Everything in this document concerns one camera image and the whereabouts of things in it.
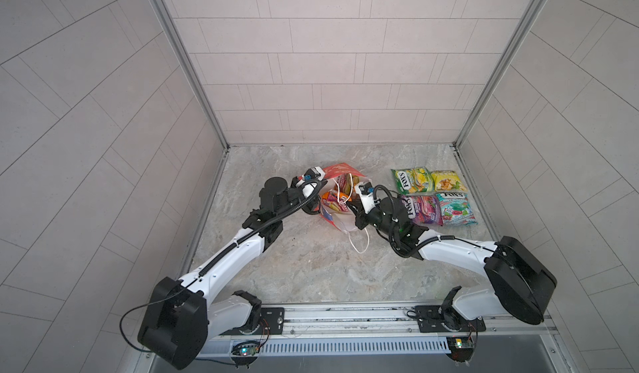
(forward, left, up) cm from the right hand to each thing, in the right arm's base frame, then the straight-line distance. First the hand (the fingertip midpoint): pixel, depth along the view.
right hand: (346, 204), depth 81 cm
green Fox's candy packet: (+17, -31, -12) cm, 37 cm away
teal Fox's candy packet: (+2, -42, -12) cm, 43 cm away
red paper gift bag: (+15, -1, -6) cm, 16 cm away
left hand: (+3, +5, +11) cm, 12 cm away
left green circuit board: (-36, +30, -11) cm, 49 cm away
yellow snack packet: (+14, -42, -10) cm, 46 cm away
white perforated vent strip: (-37, +1, -15) cm, 40 cm away
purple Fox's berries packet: (+3, -29, -11) cm, 31 cm away
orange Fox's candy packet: (+2, +3, 0) cm, 4 cm away
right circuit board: (-39, -28, -16) cm, 51 cm away
